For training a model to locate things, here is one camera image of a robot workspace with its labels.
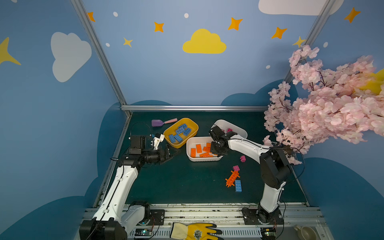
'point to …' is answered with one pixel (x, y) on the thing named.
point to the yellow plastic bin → (180, 133)
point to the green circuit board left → (143, 232)
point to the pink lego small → (229, 130)
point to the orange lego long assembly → (230, 180)
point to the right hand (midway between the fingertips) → (215, 149)
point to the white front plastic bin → (191, 142)
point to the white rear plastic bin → (241, 133)
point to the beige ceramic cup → (306, 232)
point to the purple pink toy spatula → (159, 122)
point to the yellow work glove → (195, 231)
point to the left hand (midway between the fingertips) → (175, 153)
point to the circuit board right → (268, 233)
